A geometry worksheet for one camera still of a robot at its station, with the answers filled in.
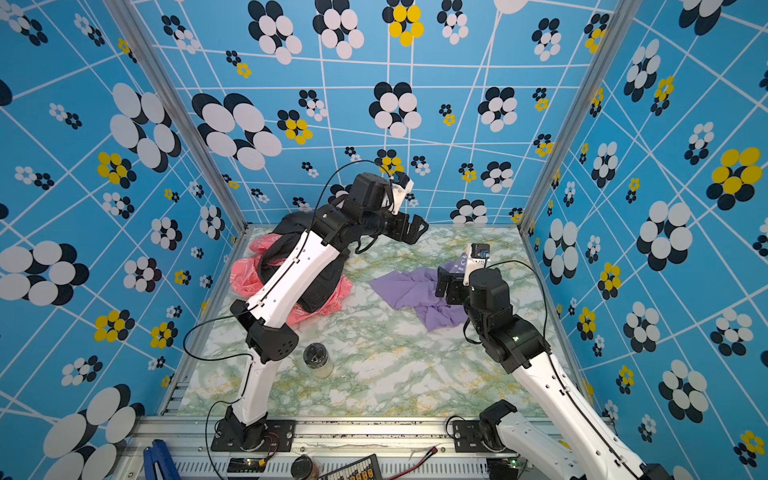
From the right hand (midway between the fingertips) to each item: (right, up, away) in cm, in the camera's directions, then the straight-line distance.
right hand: (459, 270), depth 72 cm
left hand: (-11, +13, +1) cm, 17 cm away
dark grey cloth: (-56, +14, +44) cm, 73 cm away
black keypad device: (-22, -46, -4) cm, 51 cm away
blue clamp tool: (-71, -43, -2) cm, 84 cm away
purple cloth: (-8, -8, +27) cm, 29 cm away
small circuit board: (-52, -48, 0) cm, 71 cm away
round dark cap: (-35, -41, -10) cm, 55 cm away
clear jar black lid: (-36, -23, +4) cm, 42 cm away
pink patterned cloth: (-65, -2, +26) cm, 70 cm away
